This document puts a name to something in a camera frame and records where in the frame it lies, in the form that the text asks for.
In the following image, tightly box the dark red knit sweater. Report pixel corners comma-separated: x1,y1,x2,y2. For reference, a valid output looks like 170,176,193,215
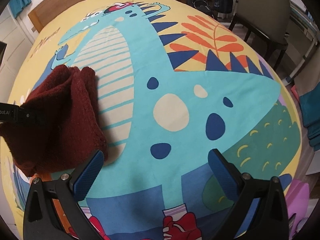
1,65,107,177

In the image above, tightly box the white wardrobe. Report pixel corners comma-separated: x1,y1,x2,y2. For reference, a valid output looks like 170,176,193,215
1,5,35,102

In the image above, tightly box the teal hanging towel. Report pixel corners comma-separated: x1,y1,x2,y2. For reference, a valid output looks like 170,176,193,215
9,0,31,18

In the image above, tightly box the teal folded cloth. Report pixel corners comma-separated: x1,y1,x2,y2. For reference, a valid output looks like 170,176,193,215
299,83,320,151

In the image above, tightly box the dinosaur print bed cover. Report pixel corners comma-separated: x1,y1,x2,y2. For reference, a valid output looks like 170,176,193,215
1,0,302,239

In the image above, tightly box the white metal rack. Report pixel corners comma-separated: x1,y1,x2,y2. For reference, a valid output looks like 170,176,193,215
282,2,319,86

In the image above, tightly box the grey upholstered chair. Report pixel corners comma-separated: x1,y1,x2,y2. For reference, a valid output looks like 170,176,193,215
229,0,291,70

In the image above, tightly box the black bag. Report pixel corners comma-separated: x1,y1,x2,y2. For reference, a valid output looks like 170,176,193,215
187,0,215,18

